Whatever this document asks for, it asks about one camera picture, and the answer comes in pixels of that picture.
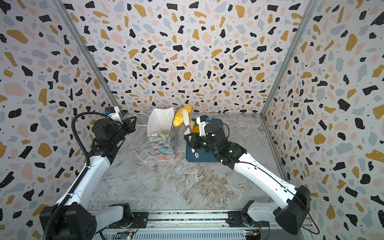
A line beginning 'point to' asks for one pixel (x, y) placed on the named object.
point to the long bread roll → (178, 120)
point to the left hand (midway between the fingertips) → (135, 114)
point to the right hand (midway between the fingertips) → (182, 135)
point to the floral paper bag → (162, 133)
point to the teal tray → (202, 157)
